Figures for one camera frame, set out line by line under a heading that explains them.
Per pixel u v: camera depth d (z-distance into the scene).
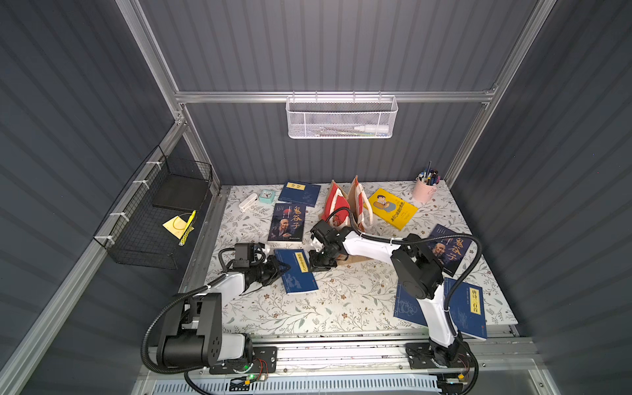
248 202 1.11
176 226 0.74
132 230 0.68
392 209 1.11
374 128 0.88
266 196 1.14
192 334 0.43
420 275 0.54
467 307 0.83
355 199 0.93
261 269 0.77
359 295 0.87
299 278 0.88
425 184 1.06
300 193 1.16
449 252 0.95
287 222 1.05
